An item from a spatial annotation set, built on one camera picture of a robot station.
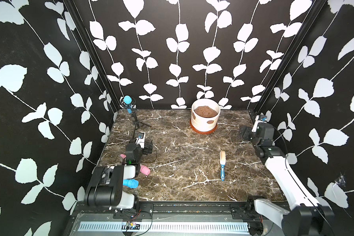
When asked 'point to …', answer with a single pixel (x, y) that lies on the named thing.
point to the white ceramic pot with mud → (204, 114)
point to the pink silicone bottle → (143, 169)
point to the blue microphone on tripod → (129, 103)
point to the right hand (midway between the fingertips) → (246, 124)
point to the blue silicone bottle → (132, 183)
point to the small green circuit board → (132, 226)
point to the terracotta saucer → (204, 132)
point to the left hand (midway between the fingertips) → (145, 136)
